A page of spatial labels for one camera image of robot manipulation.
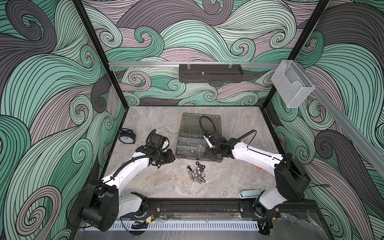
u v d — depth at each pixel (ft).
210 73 3.11
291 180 1.41
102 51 2.89
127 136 3.03
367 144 1.73
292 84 2.63
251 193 2.48
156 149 2.09
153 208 2.39
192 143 3.21
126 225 2.29
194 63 3.05
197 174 2.75
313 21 2.49
